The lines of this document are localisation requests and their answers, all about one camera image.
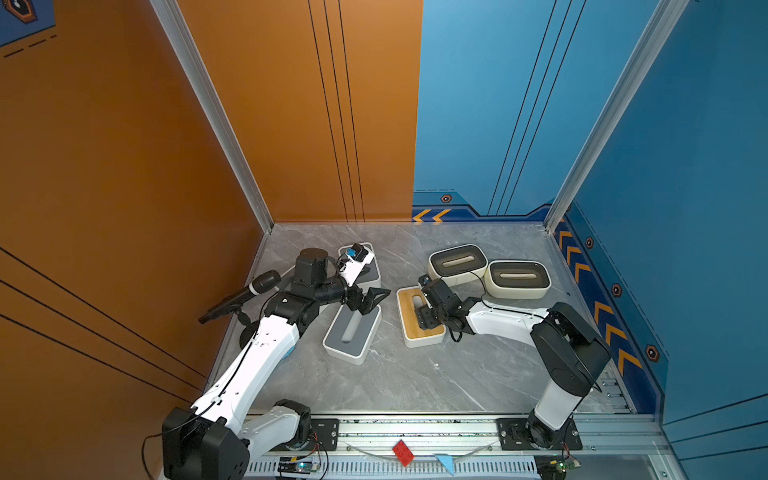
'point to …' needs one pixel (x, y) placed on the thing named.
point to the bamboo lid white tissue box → (410, 298)
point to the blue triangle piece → (448, 462)
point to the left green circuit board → (297, 465)
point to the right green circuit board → (554, 466)
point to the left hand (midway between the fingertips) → (377, 276)
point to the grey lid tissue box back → (370, 277)
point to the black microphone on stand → (263, 283)
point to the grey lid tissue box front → (352, 335)
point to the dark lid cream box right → (517, 279)
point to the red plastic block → (403, 453)
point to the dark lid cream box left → (457, 265)
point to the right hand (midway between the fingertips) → (430, 308)
